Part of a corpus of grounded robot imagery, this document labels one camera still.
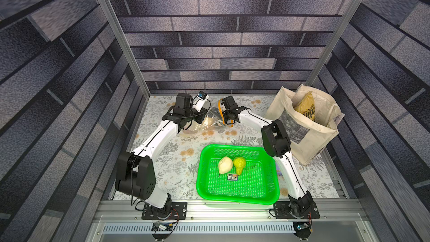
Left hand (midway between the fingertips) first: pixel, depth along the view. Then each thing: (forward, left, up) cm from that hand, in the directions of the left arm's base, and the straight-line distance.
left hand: (207, 108), depth 85 cm
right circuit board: (-49, -43, -25) cm, 70 cm away
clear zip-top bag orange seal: (-3, -4, -3) cm, 6 cm away
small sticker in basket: (-28, -14, -22) cm, 38 cm away
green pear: (-23, -17, -15) cm, 32 cm away
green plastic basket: (-30, -26, -22) cm, 46 cm away
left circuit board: (-49, +18, -23) cm, 57 cm away
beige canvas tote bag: (-15, -49, -4) cm, 52 cm away
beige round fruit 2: (-3, -2, -7) cm, 8 cm away
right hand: (+6, 0, -17) cm, 18 cm away
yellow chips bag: (0, -51, +3) cm, 51 cm away
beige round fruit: (-24, -10, -16) cm, 30 cm away
